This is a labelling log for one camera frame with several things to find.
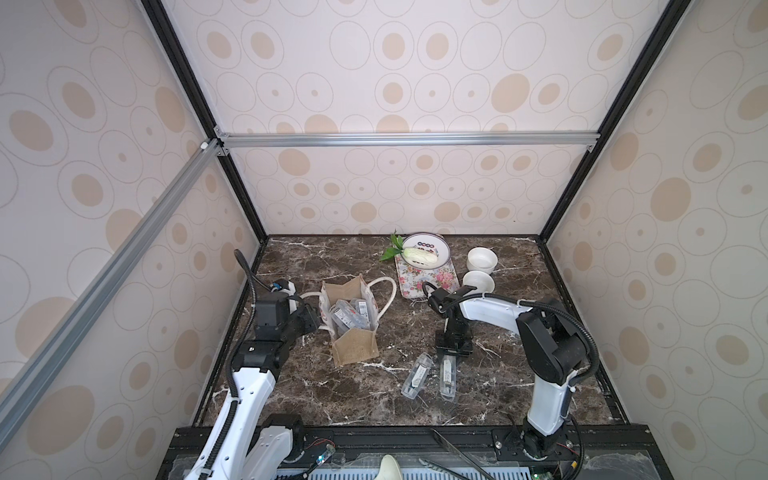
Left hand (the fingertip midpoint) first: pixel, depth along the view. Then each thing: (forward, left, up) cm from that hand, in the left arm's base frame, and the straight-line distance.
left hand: (320, 306), depth 78 cm
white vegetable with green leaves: (+31, -27, -15) cm, 44 cm away
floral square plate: (+22, -25, -18) cm, 38 cm away
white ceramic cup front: (+20, -50, -15) cm, 56 cm away
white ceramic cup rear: (+31, -52, -16) cm, 62 cm away
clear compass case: (+2, -6, -10) cm, 11 cm away
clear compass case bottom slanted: (-12, -35, -16) cm, 40 cm away
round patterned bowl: (+40, -34, -17) cm, 55 cm away
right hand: (-6, -37, -19) cm, 42 cm away
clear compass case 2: (-12, -26, -17) cm, 33 cm away
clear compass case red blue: (+5, -10, -11) cm, 16 cm away
